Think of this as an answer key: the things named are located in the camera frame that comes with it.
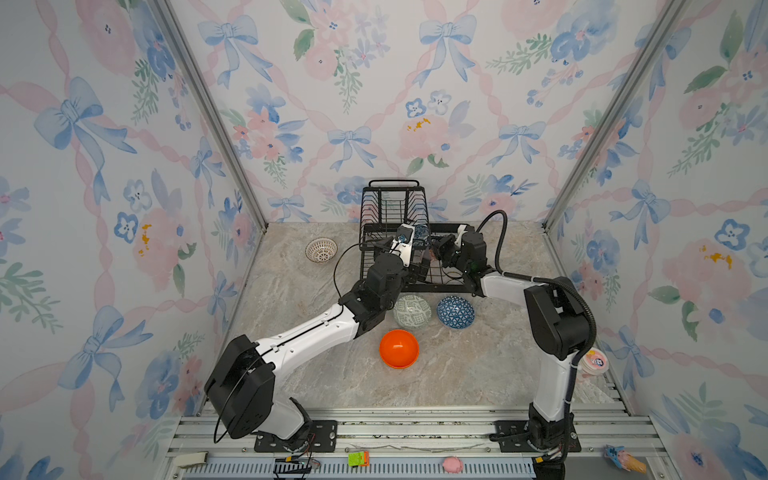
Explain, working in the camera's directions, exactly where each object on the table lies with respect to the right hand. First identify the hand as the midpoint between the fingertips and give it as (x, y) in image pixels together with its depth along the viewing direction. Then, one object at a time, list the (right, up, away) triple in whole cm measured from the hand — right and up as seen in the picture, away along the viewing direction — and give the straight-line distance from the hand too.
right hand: (425, 234), depth 95 cm
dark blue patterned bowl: (+9, -25, 0) cm, 27 cm away
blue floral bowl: (0, 0, +16) cm, 16 cm away
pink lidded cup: (+41, -34, -18) cm, 57 cm away
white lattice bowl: (-36, -4, +15) cm, 40 cm away
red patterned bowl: (+1, -6, +3) cm, 7 cm away
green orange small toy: (-19, -54, -26) cm, 62 cm away
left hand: (-6, -3, -20) cm, 21 cm away
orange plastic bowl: (-9, -33, -10) cm, 36 cm away
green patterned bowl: (-4, -24, 0) cm, 25 cm away
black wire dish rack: (-10, +6, +14) cm, 18 cm away
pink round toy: (+3, -55, -26) cm, 61 cm away
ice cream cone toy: (+42, -54, -26) cm, 73 cm away
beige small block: (-57, -54, -26) cm, 83 cm away
